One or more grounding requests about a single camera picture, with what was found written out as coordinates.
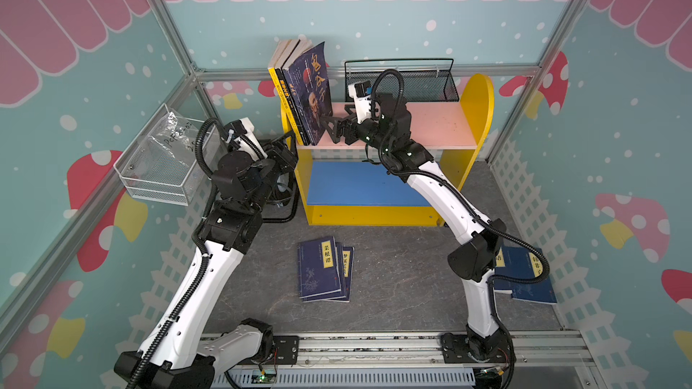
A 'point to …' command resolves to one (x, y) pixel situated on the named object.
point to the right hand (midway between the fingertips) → (333, 112)
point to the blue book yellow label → (507, 264)
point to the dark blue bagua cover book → (318, 267)
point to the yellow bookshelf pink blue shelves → (351, 185)
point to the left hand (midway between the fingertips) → (291, 140)
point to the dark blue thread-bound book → (318, 270)
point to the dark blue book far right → (521, 261)
